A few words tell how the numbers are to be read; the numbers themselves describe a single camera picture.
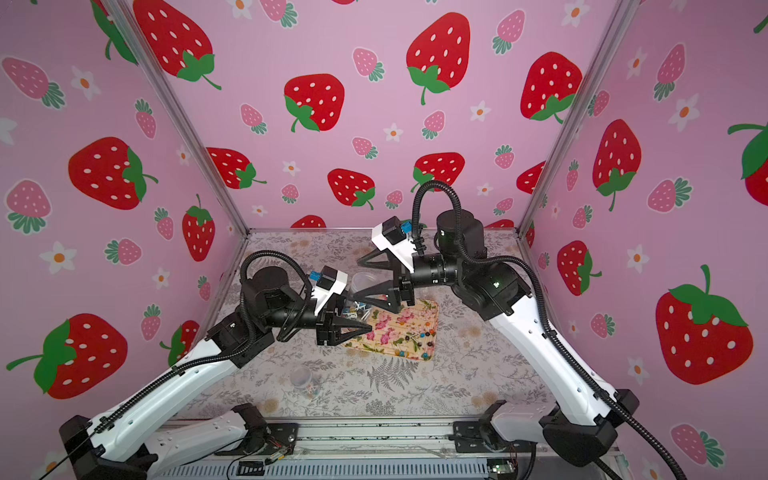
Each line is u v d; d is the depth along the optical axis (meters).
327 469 0.70
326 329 0.52
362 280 0.54
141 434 0.41
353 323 0.53
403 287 0.46
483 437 0.66
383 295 0.46
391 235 0.43
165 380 0.43
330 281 0.49
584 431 0.37
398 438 0.75
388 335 0.92
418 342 0.90
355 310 0.56
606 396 0.37
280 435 0.75
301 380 0.88
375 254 0.53
